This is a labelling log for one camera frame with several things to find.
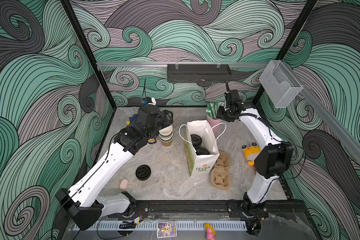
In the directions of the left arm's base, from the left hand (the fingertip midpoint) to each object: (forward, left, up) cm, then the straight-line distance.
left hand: (171, 113), depth 67 cm
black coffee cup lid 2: (-5, -17, -25) cm, 30 cm away
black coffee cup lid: (0, -14, -22) cm, 26 cm away
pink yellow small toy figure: (-42, -19, -32) cm, 56 cm away
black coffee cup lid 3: (-15, +16, -35) cm, 41 cm away
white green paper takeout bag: (-15, -19, -18) cm, 30 cm away
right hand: (+14, -29, -16) cm, 35 cm away
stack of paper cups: (+2, +3, -23) cm, 23 cm away
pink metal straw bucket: (+1, -22, -8) cm, 24 cm away
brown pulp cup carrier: (-17, -28, -33) cm, 47 cm away
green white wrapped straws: (+21, -26, -19) cm, 38 cm away
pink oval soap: (-22, +25, -35) cm, 48 cm away
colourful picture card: (-41, +1, -35) cm, 54 cm away
